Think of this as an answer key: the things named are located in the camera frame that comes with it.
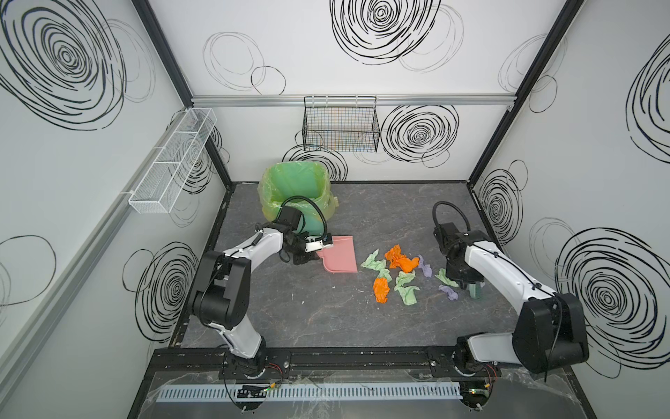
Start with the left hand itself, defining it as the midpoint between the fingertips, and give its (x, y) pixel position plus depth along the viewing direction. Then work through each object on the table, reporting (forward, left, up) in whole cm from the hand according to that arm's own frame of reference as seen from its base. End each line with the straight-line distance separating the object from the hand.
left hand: (316, 248), depth 92 cm
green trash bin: (+15, +1, -4) cm, 15 cm away
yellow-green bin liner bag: (+20, +14, +14) cm, 28 cm away
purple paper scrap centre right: (-13, -47, -5) cm, 49 cm away
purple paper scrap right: (-4, -40, -4) cm, 40 cm away
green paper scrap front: (-13, -32, -5) cm, 35 cm away
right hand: (-11, -48, +3) cm, 49 cm away
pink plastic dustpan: (-2, -9, -2) cm, 9 cm away
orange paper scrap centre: (-13, -23, -3) cm, 27 cm away
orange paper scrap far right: (-2, -31, -4) cm, 31 cm away
